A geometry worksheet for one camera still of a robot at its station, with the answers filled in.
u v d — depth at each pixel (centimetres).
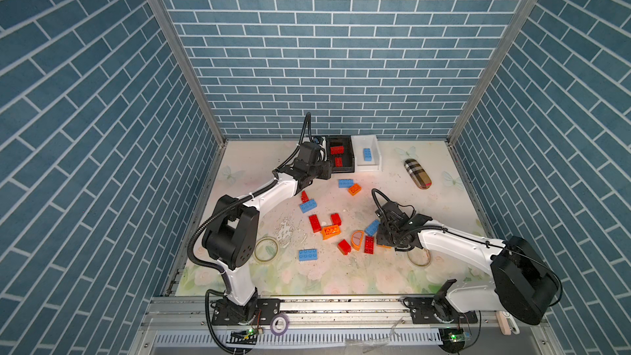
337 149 116
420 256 85
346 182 105
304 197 99
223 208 46
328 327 72
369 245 86
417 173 105
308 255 84
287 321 72
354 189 102
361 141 119
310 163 71
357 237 87
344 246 86
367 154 114
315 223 91
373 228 89
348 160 110
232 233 48
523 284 42
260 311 73
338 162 109
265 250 87
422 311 74
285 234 91
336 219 92
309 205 96
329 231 89
